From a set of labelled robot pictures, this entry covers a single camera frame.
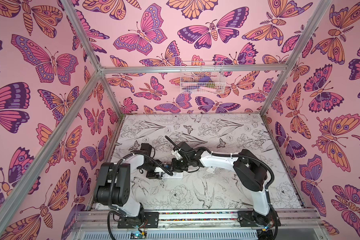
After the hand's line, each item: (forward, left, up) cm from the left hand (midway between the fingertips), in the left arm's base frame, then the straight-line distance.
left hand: (160, 169), depth 92 cm
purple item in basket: (+46, -29, +33) cm, 63 cm away
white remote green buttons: (-5, -10, +1) cm, 12 cm away
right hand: (-3, -6, +6) cm, 9 cm away
